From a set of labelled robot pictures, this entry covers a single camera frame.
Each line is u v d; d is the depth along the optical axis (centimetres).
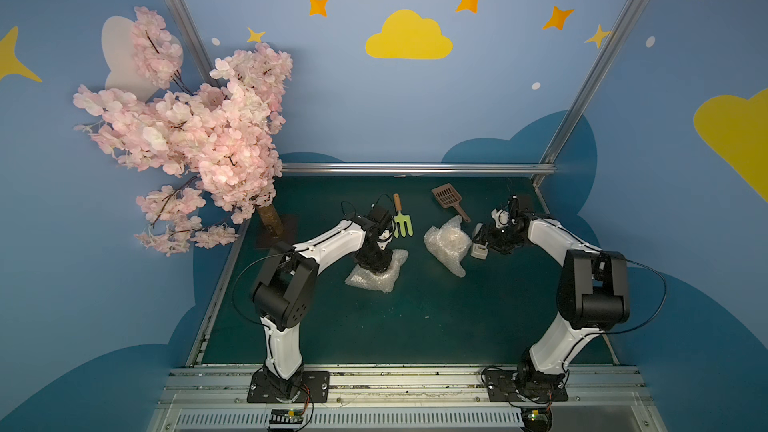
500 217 88
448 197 118
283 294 49
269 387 68
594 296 49
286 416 73
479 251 99
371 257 79
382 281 85
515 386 74
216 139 52
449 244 91
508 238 80
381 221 76
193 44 81
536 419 73
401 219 108
